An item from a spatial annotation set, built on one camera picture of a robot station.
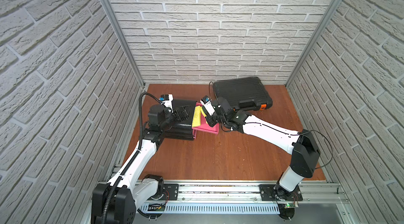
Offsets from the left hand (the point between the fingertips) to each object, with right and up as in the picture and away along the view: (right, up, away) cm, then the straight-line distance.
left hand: (187, 105), depth 78 cm
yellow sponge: (+5, -6, +3) cm, 8 cm away
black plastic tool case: (+38, +7, +30) cm, 49 cm away
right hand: (+11, -4, +4) cm, 12 cm away
